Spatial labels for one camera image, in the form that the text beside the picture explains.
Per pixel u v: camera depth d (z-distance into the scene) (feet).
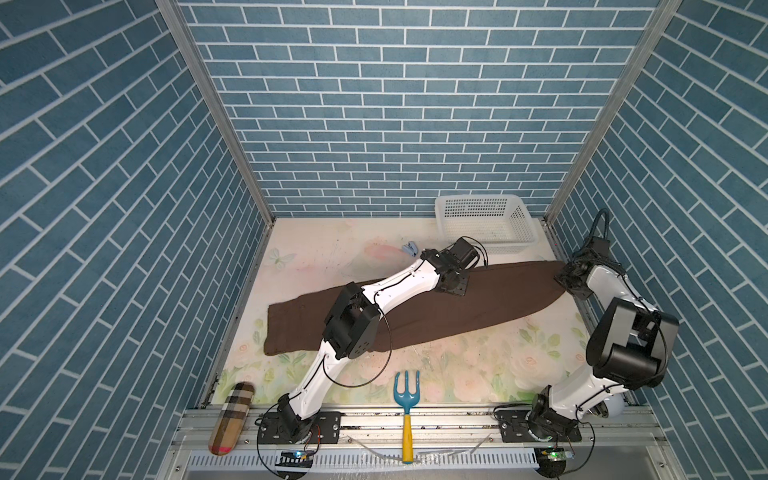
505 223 3.92
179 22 2.33
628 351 1.55
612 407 2.32
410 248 3.63
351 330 1.78
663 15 2.33
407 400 2.58
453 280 2.21
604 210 2.58
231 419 2.37
